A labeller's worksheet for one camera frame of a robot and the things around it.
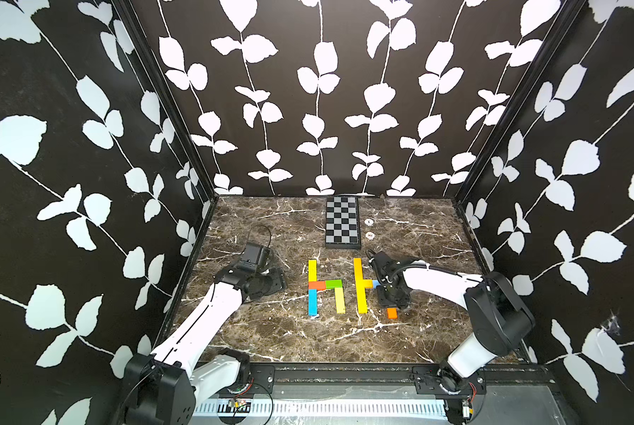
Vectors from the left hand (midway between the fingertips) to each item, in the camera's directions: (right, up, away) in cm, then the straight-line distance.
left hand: (281, 279), depth 82 cm
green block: (+16, -4, +11) cm, 20 cm away
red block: (+12, -5, +11) cm, 17 cm away
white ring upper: (+33, +18, +29) cm, 47 cm away
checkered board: (+21, +18, +25) cm, 37 cm away
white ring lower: (+32, +13, +25) cm, 43 cm away
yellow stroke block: (+9, 0, +13) cm, 16 cm away
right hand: (+34, -9, +6) cm, 36 cm away
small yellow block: (+19, -10, +5) cm, 22 cm away
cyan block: (+10, -9, +6) cm, 14 cm away
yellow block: (+26, -6, +8) cm, 28 cm away
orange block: (+36, -12, +3) cm, 38 cm away
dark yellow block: (+29, -4, +10) cm, 31 cm away
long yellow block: (+26, 0, +13) cm, 29 cm away
